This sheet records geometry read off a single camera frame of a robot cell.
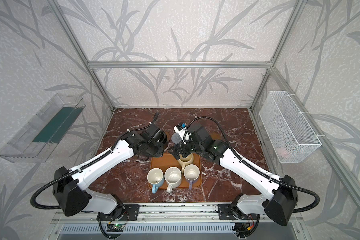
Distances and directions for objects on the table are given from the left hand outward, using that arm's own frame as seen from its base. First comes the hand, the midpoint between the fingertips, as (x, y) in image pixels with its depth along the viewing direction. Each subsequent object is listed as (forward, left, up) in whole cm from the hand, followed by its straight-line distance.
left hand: (163, 148), depth 79 cm
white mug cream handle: (-10, -5, -15) cm, 18 cm away
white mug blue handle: (-11, +5, -13) cm, 18 cm away
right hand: (0, -7, +8) cm, 11 cm away
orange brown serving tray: (0, 0, -18) cm, 18 cm away
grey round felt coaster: (+16, -4, -16) cm, 23 cm away
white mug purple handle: (-8, -15, -15) cm, 23 cm away
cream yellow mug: (-4, -11, -7) cm, 14 cm away
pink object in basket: (-4, -59, +5) cm, 60 cm away
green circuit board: (-34, +22, -16) cm, 43 cm away
